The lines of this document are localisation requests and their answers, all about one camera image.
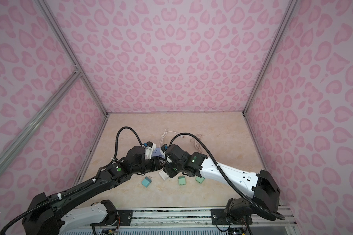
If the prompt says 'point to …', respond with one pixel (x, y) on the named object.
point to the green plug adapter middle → (182, 180)
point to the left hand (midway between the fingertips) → (169, 166)
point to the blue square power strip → (156, 152)
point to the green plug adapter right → (200, 179)
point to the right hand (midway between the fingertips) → (165, 168)
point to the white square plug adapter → (163, 175)
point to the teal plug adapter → (146, 181)
